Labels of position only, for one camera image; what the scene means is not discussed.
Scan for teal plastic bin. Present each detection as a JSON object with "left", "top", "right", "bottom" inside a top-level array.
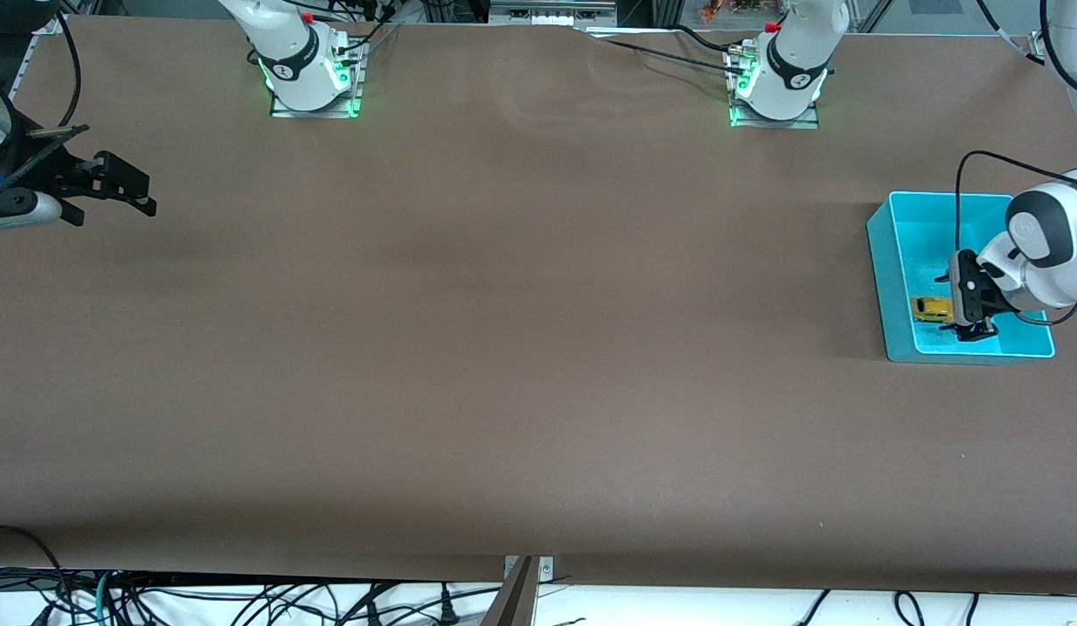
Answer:
[{"left": 867, "top": 191, "right": 1056, "bottom": 364}]

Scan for small orange green objects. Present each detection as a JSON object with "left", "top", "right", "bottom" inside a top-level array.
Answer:
[{"left": 699, "top": 0, "right": 766, "bottom": 23}]

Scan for silver device with ports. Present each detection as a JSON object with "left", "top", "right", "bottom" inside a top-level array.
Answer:
[{"left": 489, "top": 0, "right": 619, "bottom": 27}]

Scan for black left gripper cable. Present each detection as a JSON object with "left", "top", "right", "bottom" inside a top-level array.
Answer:
[{"left": 954, "top": 150, "right": 1077, "bottom": 253}]

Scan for black cable with bronze connector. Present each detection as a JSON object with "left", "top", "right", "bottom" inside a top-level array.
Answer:
[{"left": 29, "top": 7, "right": 92, "bottom": 140}]

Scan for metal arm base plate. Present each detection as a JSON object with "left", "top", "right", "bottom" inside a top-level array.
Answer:
[
  {"left": 729, "top": 43, "right": 821, "bottom": 130},
  {"left": 270, "top": 35, "right": 365, "bottom": 119}
]

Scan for black base cable bundle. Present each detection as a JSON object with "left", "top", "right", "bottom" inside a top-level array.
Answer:
[{"left": 332, "top": 0, "right": 402, "bottom": 58}]

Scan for short black base cable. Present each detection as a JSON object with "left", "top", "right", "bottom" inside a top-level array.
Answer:
[{"left": 671, "top": 23, "right": 741, "bottom": 55}]

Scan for long black base cable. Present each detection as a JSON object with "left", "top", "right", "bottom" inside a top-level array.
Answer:
[{"left": 603, "top": 37, "right": 752, "bottom": 67}]

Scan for black looping floor cable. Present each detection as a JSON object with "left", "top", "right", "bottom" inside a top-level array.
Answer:
[{"left": 0, "top": 524, "right": 75, "bottom": 626}]

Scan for silver table edge bracket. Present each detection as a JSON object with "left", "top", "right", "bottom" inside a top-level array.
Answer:
[{"left": 503, "top": 555, "right": 555, "bottom": 583}]

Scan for grey metal post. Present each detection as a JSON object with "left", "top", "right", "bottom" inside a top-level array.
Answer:
[{"left": 480, "top": 556, "right": 539, "bottom": 626}]

